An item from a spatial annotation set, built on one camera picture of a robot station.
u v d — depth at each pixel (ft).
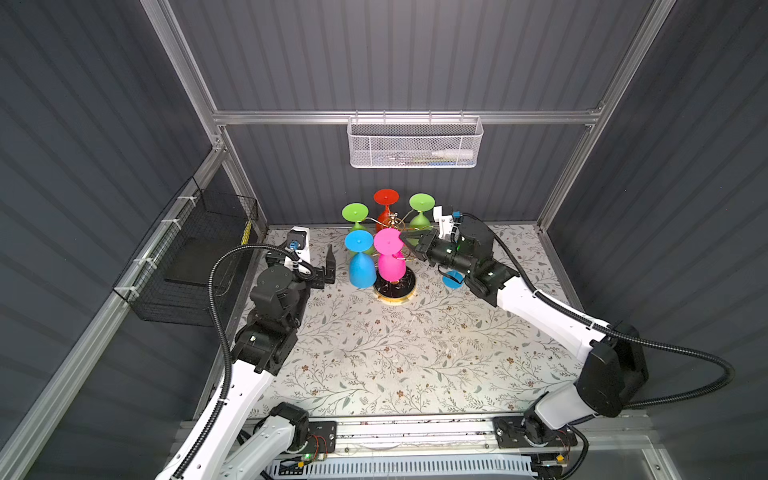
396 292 3.32
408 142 4.06
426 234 2.28
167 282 2.24
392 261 2.59
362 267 2.67
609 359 1.37
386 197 2.85
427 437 2.47
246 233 2.73
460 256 2.07
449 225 2.26
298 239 1.73
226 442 1.37
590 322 1.50
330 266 2.02
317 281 1.97
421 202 2.83
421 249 2.12
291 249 1.70
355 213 2.75
